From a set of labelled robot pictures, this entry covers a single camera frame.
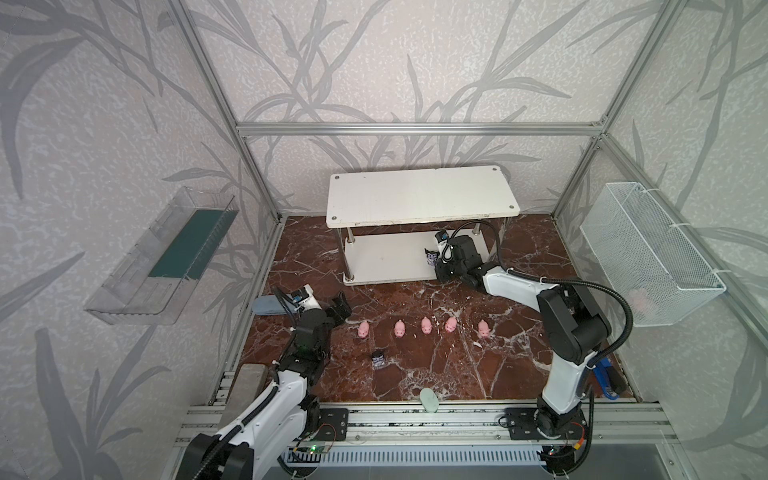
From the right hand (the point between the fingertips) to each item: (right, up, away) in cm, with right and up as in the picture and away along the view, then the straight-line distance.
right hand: (437, 253), depth 98 cm
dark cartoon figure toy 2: (-18, -28, -17) cm, 38 cm away
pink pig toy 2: (-13, -22, -9) cm, 27 cm away
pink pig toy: (-23, -22, -10) cm, 34 cm away
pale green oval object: (-5, -37, -22) cm, 43 cm away
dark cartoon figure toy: (-2, -1, -4) cm, 5 cm away
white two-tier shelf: (-16, +9, -25) cm, 31 cm away
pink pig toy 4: (+3, -21, -7) cm, 23 cm away
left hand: (-30, -9, -12) cm, 34 cm away
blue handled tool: (+42, -32, -18) cm, 56 cm away
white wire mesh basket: (+41, +1, -34) cm, 53 cm away
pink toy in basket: (+48, -11, -24) cm, 54 cm away
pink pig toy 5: (+13, -22, -9) cm, 27 cm away
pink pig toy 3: (-4, -22, -9) cm, 24 cm away
